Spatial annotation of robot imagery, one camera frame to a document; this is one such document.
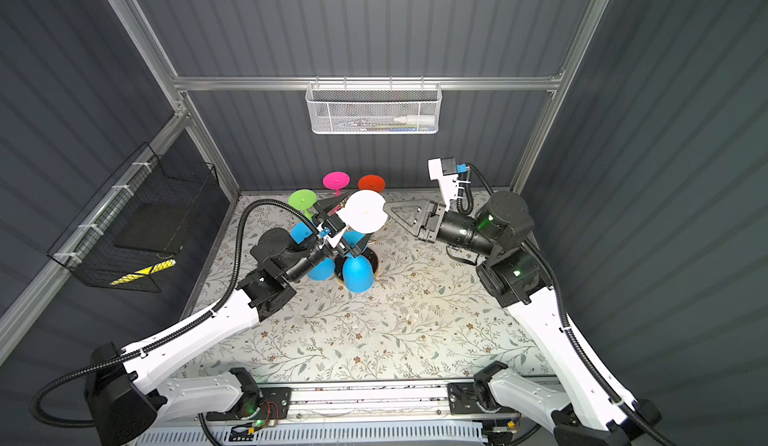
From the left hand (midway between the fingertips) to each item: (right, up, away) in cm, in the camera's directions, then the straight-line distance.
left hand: (358, 204), depth 63 cm
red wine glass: (+1, +7, +19) cm, 20 cm away
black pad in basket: (-51, -5, +11) cm, 52 cm away
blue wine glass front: (-2, -17, +11) cm, 20 cm away
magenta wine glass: (-8, +8, +20) cm, 23 cm away
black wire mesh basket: (-56, -9, -1) cm, 57 cm away
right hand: (+6, -3, -13) cm, 15 cm away
